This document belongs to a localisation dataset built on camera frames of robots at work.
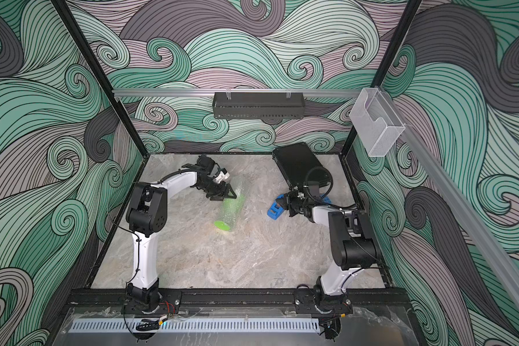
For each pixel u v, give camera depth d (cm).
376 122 77
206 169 85
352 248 46
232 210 90
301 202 81
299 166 110
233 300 75
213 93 92
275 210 95
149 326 71
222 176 93
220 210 92
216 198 92
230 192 92
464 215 52
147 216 56
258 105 94
